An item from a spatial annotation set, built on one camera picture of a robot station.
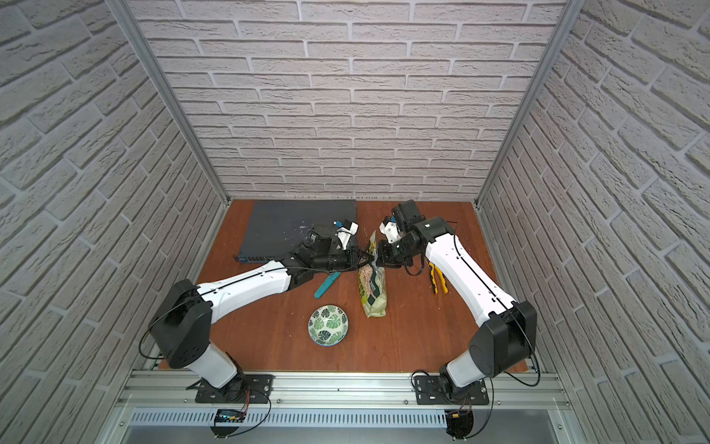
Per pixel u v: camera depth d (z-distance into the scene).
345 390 0.76
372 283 0.80
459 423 0.70
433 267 0.97
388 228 0.74
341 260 0.70
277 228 1.06
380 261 0.68
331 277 0.95
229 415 0.72
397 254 0.67
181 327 0.44
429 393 0.73
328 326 0.85
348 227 0.75
